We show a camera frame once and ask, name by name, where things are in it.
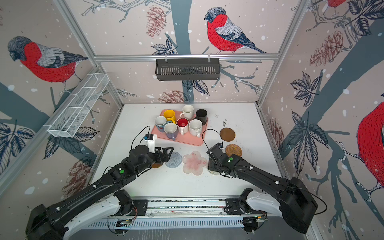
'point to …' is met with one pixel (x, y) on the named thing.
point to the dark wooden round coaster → (227, 134)
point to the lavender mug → (171, 130)
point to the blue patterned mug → (160, 122)
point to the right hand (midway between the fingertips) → (211, 165)
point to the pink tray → (161, 113)
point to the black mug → (202, 115)
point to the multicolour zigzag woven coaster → (214, 173)
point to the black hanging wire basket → (188, 69)
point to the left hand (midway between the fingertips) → (167, 149)
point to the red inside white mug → (182, 125)
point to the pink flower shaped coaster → (193, 163)
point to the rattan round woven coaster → (233, 149)
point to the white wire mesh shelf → (70, 119)
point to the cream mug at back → (188, 112)
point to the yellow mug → (170, 115)
